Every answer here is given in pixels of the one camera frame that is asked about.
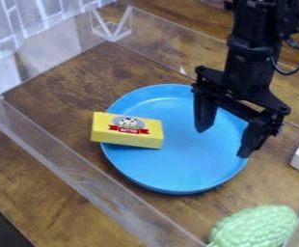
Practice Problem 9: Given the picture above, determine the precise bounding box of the white patterned curtain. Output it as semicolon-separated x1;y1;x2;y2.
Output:
0;0;115;62

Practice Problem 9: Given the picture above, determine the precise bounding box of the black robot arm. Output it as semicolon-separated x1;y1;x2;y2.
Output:
192;0;299;158

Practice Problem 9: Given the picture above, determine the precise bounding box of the green bitter gourd toy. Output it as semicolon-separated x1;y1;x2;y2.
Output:
207;206;298;247

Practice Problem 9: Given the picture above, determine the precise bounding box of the yellow butter block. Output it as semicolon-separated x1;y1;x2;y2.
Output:
91;112;164;149

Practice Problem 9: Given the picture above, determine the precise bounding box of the blue round tray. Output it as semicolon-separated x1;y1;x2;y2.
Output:
101;84;247;195

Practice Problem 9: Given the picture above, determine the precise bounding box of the clear acrylic enclosure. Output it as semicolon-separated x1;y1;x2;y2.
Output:
0;0;299;247

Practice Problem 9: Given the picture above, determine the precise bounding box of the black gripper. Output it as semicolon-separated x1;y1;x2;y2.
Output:
192;35;291;158

